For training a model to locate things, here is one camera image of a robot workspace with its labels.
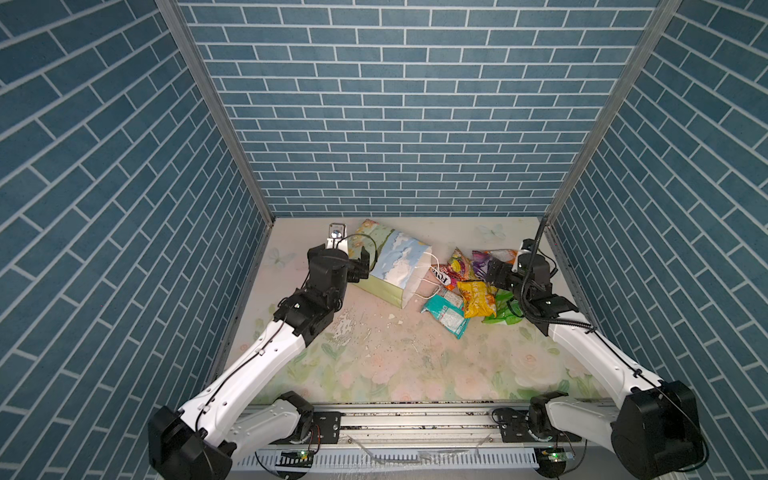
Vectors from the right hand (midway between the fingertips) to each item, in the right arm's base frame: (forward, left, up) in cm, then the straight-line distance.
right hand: (501, 262), depth 85 cm
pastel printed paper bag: (0, +30, -3) cm, 30 cm away
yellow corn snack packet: (-5, +4, -12) cm, 14 cm away
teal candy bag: (-9, +13, -15) cm, 22 cm away
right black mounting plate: (-38, -2, -18) cm, 42 cm away
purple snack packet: (+10, +3, -11) cm, 15 cm away
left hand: (-7, +42, +11) cm, 44 cm away
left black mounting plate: (-42, +45, -17) cm, 64 cm away
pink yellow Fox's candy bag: (+6, +10, -12) cm, 17 cm away
